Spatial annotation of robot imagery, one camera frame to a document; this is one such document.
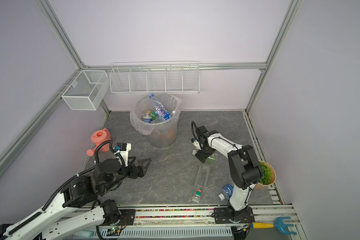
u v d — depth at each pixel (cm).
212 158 89
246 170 48
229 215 66
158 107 89
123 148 56
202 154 84
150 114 95
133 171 56
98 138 92
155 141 94
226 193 76
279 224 71
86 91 99
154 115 97
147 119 92
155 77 100
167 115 85
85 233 69
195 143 87
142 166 58
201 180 85
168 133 93
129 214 77
